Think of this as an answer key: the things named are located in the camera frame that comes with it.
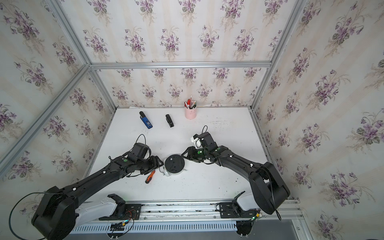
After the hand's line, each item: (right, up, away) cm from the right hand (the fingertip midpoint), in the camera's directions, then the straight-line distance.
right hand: (185, 157), depth 81 cm
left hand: (-13, -5, +1) cm, 14 cm away
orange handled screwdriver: (-21, -12, +1) cm, 24 cm away
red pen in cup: (+1, +34, +26) cm, 43 cm away
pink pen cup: (+2, +25, +28) cm, 37 cm away
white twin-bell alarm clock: (-7, -5, +4) cm, 9 cm away
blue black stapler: (-31, +20, +27) cm, 46 cm away
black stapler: (-13, +20, +26) cm, 36 cm away
